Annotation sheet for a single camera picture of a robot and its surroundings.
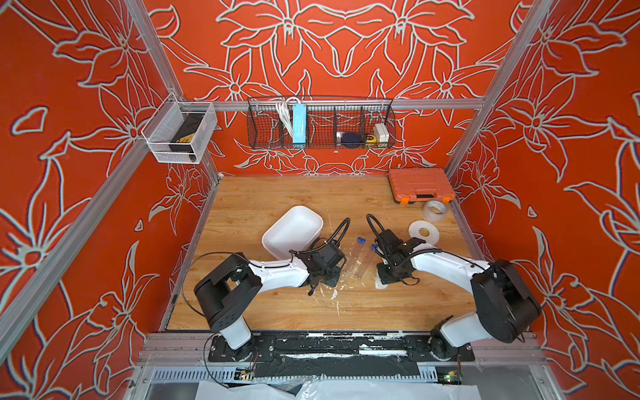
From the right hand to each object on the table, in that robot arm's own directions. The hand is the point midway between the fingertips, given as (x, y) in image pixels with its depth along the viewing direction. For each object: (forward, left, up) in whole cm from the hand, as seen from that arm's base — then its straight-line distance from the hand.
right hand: (381, 278), depth 87 cm
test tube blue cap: (+15, +6, +1) cm, 16 cm away
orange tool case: (+44, -24, +3) cm, 51 cm away
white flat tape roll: (+21, -21, -1) cm, 30 cm away
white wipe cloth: (-4, +3, +6) cm, 8 cm away
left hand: (+2, +17, 0) cm, 17 cm away
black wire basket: (+52, +20, +31) cm, 64 cm away
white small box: (+44, -1, +31) cm, 54 cm away
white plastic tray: (+19, +33, 0) cm, 39 cm away
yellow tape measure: (+44, +1, +28) cm, 52 cm away
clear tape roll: (+31, -28, 0) cm, 42 cm away
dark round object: (+43, +11, +28) cm, 52 cm away
